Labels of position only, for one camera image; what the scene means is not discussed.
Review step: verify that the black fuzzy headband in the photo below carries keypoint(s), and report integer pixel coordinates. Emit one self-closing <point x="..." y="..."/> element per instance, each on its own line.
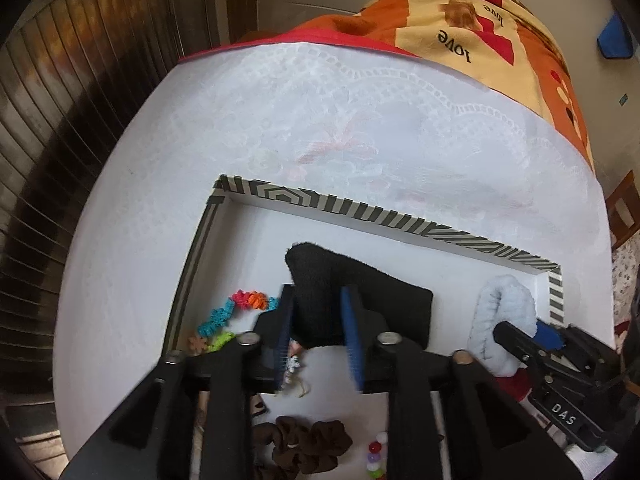
<point x="319" y="276"/>

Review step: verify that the white lace tablecloth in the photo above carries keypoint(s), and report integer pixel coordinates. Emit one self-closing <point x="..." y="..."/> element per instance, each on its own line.
<point x="405" y="165"/>

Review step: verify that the blue grey hanging cloth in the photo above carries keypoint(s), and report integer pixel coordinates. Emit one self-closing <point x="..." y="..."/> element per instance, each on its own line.
<point x="615" y="41"/>

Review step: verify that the brown fabric scrunchie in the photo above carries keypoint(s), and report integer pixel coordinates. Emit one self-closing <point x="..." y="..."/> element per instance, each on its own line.
<point x="286" y="448"/>

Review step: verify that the orange patterned blanket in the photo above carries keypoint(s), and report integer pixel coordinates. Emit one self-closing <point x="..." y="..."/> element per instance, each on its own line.
<point x="499" y="43"/>

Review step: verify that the floral white bedding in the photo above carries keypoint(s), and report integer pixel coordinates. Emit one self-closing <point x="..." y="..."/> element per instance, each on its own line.
<point x="625" y="266"/>

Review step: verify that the beige leopard ribbon bow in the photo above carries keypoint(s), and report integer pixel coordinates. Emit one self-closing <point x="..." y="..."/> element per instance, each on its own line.
<point x="258" y="405"/>

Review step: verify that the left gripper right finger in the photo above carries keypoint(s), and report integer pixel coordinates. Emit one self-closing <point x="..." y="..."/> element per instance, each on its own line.
<point x="368" y="361"/>

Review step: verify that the red velvet bow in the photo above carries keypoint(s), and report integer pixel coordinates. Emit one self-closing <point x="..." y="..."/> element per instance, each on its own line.
<point x="517" y="386"/>

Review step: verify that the dark wooden slatted door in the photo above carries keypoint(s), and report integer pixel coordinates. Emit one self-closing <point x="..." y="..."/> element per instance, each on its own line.
<point x="74" y="73"/>

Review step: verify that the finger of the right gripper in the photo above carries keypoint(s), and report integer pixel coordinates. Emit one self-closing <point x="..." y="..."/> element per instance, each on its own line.
<point x="548" y="337"/>
<point x="517" y="343"/>

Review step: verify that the white fluffy scrunchie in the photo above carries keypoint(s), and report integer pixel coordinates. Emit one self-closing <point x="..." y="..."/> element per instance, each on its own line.
<point x="502" y="298"/>

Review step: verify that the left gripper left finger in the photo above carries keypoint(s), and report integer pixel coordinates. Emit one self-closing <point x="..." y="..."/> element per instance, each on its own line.
<point x="274" y="329"/>

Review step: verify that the striped cardboard tray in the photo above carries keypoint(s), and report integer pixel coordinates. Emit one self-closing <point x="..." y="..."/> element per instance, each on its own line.
<point x="443" y="415"/>

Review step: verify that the brown wooden chair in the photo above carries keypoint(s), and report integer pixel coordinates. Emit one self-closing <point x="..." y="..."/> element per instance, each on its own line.
<point x="623" y="208"/>

